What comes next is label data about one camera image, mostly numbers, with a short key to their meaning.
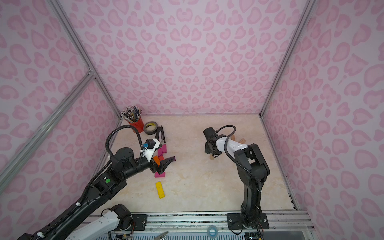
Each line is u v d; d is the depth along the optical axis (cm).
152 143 58
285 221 75
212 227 71
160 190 84
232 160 50
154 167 60
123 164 51
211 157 95
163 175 90
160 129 110
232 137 73
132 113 100
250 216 62
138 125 105
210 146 72
